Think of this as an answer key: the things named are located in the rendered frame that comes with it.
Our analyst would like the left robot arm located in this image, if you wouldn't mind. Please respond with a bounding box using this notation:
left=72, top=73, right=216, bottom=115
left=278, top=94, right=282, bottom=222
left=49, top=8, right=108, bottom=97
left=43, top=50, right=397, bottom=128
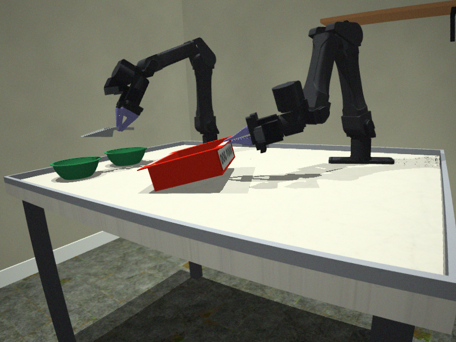
left=253, top=22, right=395, bottom=164

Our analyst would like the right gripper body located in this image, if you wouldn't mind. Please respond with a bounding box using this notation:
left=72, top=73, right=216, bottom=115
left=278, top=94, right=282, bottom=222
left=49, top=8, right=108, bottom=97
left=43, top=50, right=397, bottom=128
left=116, top=91, right=144, bottom=116

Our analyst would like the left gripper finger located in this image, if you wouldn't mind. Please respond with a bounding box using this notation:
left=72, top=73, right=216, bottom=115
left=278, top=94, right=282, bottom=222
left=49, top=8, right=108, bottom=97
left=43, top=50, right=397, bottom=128
left=224, top=126, right=250, bottom=142
left=228, top=136, right=253, bottom=146

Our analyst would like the grey raised table edge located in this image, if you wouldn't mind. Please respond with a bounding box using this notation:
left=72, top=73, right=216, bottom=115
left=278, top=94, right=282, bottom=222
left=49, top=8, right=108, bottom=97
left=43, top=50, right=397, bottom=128
left=4, top=147, right=456, bottom=302

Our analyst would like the red box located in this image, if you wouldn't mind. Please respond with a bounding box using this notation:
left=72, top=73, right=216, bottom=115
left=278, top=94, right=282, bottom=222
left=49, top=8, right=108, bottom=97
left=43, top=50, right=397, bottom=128
left=137, top=137, right=235, bottom=191

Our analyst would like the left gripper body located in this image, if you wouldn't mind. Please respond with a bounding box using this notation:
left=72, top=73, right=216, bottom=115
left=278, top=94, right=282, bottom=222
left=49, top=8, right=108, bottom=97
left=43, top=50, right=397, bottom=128
left=245, top=113, right=281, bottom=153

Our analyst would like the green bowl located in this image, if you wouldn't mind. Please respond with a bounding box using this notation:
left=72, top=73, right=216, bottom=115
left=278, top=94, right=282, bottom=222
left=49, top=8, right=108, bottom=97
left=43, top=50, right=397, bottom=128
left=104, top=147, right=147, bottom=166
left=50, top=156, right=101, bottom=180

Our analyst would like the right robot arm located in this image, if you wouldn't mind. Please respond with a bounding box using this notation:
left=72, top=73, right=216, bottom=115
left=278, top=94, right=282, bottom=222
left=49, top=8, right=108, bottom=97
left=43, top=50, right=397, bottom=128
left=104, top=38, right=219, bottom=143

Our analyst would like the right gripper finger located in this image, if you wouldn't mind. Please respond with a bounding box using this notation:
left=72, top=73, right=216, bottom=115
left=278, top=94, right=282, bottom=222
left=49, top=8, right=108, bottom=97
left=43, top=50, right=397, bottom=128
left=118, top=107, right=138, bottom=132
left=115, top=107, right=131, bottom=127

